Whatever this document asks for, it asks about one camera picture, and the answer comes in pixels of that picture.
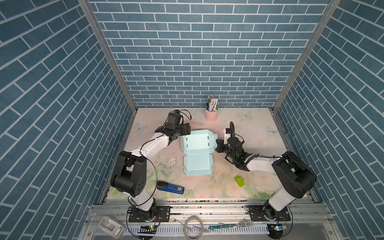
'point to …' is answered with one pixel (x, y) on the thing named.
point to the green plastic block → (239, 181)
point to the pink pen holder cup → (211, 116)
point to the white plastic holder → (112, 227)
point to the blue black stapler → (163, 186)
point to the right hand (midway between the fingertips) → (214, 138)
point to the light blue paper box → (198, 147)
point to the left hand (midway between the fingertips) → (186, 127)
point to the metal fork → (241, 223)
